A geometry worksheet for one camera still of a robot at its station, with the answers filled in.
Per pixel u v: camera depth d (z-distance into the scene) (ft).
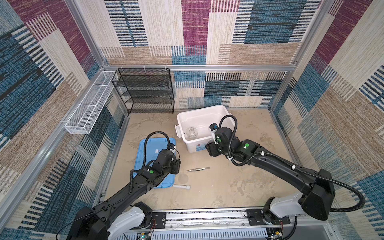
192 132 3.33
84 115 3.06
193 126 3.55
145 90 3.59
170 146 2.38
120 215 1.82
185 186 2.70
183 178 2.83
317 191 1.30
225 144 1.93
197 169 2.95
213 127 2.25
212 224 2.39
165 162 2.03
